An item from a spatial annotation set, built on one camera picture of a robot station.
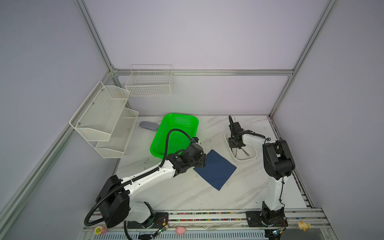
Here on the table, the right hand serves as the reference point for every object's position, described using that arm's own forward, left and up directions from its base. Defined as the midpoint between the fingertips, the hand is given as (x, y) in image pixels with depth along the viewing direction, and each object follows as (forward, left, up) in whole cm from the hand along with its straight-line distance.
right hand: (234, 142), depth 102 cm
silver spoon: (-7, 0, -1) cm, 8 cm away
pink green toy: (-52, +70, +4) cm, 87 cm away
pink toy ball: (-51, +33, 0) cm, 61 cm away
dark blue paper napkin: (-20, +13, -2) cm, 24 cm away
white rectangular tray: (-21, 0, +28) cm, 35 cm away
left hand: (-20, +24, +12) cm, 33 cm away
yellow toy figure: (-49, -24, +2) cm, 55 cm away
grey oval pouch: (+14, +63, +2) cm, 65 cm away
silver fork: (-8, -8, -2) cm, 12 cm away
